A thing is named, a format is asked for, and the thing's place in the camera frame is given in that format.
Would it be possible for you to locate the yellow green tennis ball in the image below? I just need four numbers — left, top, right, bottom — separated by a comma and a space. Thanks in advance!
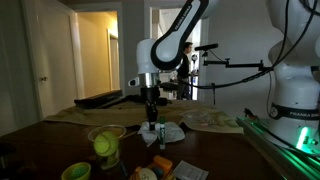
93, 130, 120, 158

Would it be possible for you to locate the black stereo camera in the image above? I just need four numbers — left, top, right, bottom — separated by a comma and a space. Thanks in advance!
194, 42, 220, 52

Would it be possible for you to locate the clear plastic bag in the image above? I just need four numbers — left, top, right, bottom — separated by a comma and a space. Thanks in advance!
179, 109, 235, 130

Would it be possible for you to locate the white paper towel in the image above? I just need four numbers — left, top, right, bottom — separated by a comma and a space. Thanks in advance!
136, 120, 186, 148

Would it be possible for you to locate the black long stand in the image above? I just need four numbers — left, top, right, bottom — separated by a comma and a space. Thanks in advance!
99, 94, 173, 108

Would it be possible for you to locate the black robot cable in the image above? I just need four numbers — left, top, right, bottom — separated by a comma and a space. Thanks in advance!
166, 0, 320, 92

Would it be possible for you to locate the crinkled plastic wrapper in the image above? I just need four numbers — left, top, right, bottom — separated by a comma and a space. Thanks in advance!
172, 160, 210, 180

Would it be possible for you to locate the clear plastic cup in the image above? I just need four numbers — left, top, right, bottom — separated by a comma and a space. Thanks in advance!
87, 124, 128, 170

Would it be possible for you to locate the small yellow green bowl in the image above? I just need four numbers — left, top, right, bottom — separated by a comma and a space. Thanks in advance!
60, 161, 92, 180

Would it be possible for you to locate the thin wooden stick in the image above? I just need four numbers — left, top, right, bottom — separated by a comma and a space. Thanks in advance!
122, 129, 140, 140

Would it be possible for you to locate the person in dark shirt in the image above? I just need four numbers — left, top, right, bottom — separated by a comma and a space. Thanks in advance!
176, 41, 195, 101

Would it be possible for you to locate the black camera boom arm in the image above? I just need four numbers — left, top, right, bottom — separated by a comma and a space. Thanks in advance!
201, 49, 273, 73

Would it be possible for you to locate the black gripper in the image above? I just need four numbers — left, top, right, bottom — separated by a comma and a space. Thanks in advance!
140, 85, 162, 132

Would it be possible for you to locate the white hallway door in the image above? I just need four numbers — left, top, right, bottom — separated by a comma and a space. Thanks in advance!
106, 28, 121, 91

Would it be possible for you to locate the orange plastic toy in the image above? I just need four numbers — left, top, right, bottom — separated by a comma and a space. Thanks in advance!
129, 154, 175, 180

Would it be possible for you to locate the tan yellow terry towel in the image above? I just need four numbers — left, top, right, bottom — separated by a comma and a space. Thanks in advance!
43, 98, 245, 135

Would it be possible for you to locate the long black box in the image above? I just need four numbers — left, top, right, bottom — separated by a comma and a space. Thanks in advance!
73, 89, 124, 110

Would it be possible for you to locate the green lit metal base frame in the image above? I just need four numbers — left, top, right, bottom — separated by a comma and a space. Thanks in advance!
236, 116, 320, 180

